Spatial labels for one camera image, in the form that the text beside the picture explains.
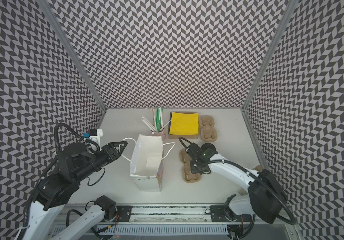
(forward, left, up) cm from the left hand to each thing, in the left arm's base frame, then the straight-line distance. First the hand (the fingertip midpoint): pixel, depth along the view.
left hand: (126, 146), depth 61 cm
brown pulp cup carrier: (-1, -27, -33) cm, 43 cm away
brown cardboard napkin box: (+12, -20, -12) cm, 27 cm away
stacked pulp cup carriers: (+25, -42, -28) cm, 56 cm away
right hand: (-1, -33, -29) cm, 43 cm away
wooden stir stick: (+31, -5, -17) cm, 35 cm away
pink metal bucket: (+21, -11, -22) cm, 32 cm away
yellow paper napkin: (+32, -26, -27) cm, 49 cm away
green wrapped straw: (+28, -8, -23) cm, 37 cm away
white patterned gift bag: (+6, -2, -31) cm, 31 cm away
